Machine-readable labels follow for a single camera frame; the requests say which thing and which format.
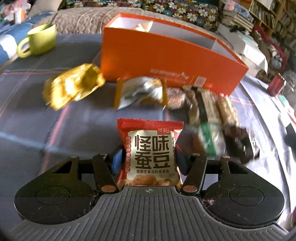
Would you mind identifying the sofa with quilted cover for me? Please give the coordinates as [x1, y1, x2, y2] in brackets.
[34, 1, 219, 34]

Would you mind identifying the orange white bottle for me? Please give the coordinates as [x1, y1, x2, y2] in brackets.
[14, 8, 26, 24]

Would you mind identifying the green ceramic mug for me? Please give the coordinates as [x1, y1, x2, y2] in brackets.
[16, 24, 56, 58]

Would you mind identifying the pink plastic bag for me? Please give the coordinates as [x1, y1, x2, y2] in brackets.
[1, 0, 31, 22]

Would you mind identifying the red-ended wrapped snack bar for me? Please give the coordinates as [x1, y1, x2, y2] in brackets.
[216, 96, 240, 126]

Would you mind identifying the green clear snack packet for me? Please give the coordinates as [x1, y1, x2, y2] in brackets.
[189, 122, 227, 157]

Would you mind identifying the white box beside sofa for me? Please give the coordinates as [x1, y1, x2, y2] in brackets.
[217, 24, 268, 76]

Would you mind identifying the beige wrapped snack bar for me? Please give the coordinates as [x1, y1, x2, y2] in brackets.
[183, 85, 221, 125]

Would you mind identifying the red broad bean snack packet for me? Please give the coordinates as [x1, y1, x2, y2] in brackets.
[117, 118, 184, 190]

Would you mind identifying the left floral cushion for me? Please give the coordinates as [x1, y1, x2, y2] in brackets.
[60, 0, 142, 9]

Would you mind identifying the red soda can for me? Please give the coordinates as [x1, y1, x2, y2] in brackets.
[267, 74, 287, 96]

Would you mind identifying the floral cushion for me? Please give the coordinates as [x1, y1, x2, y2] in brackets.
[142, 1, 219, 32]
[60, 0, 142, 9]

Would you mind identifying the yellow snack bag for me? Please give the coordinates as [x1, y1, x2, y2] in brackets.
[42, 63, 106, 110]

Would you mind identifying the orange cardboard box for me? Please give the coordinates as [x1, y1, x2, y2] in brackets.
[100, 14, 248, 95]

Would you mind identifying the blue striped blanket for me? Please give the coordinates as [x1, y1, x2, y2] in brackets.
[0, 12, 53, 66]

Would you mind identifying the silver orange-edged snack packet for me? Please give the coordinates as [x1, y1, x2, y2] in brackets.
[114, 76, 168, 110]

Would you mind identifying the wooden bookshelf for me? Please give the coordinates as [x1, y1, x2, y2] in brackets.
[249, 1, 295, 48]

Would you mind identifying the stack of books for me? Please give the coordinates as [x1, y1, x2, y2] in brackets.
[219, 1, 254, 32]

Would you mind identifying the round cake in clear wrapper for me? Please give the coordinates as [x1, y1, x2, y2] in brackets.
[166, 87, 189, 109]

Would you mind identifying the beige pillow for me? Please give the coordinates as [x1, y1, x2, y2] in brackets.
[28, 0, 62, 17]

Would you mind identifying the right floral cushion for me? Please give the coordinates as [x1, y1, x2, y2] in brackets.
[142, 1, 219, 32]

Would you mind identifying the dark wrapped snack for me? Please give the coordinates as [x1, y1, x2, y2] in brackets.
[223, 123, 260, 164]

